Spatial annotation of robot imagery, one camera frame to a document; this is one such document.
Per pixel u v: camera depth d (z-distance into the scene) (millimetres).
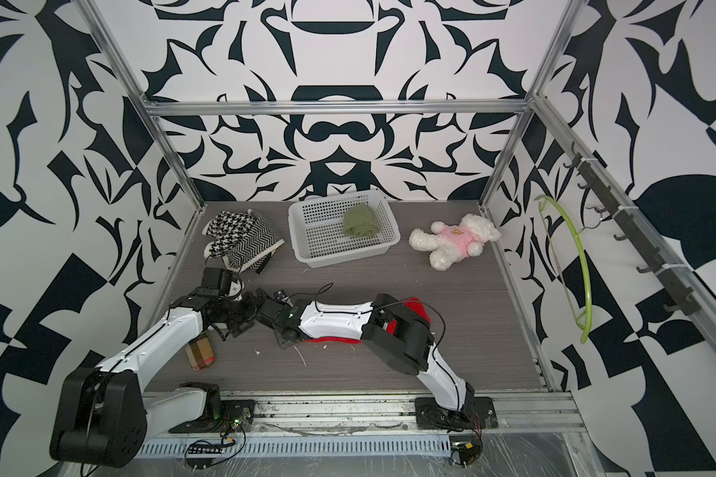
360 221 1063
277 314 675
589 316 637
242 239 960
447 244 988
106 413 408
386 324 546
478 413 756
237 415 734
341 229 1115
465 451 714
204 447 727
